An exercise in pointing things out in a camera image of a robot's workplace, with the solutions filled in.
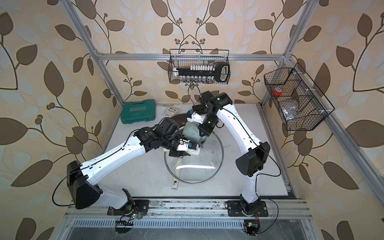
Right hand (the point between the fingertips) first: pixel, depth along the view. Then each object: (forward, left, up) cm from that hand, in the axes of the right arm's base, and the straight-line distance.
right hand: (203, 132), depth 77 cm
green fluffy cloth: (0, +7, +2) cm, 7 cm away
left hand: (-7, +8, 0) cm, 10 cm away
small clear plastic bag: (+34, +23, -18) cm, 45 cm away
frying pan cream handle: (-16, +15, -12) cm, 25 cm away
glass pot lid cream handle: (-17, +3, -6) cm, 18 cm away
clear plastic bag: (+2, -42, +10) cm, 44 cm away
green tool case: (+33, +48, -17) cm, 61 cm away
